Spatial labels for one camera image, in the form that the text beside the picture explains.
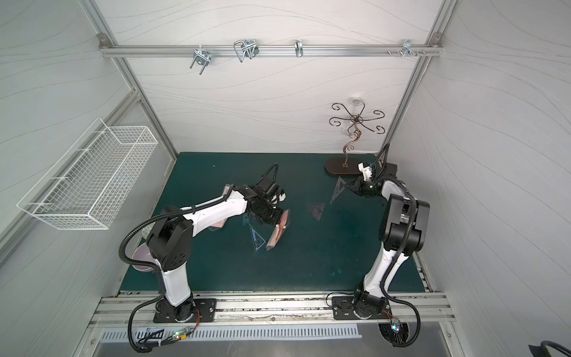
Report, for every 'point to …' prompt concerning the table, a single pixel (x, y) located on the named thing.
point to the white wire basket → (84, 187)
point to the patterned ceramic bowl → (146, 230)
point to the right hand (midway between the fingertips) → (346, 185)
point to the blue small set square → (258, 240)
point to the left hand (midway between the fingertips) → (282, 223)
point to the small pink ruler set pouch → (279, 229)
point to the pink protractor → (316, 211)
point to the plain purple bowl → (142, 252)
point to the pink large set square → (340, 187)
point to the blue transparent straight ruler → (245, 219)
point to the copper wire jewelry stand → (346, 166)
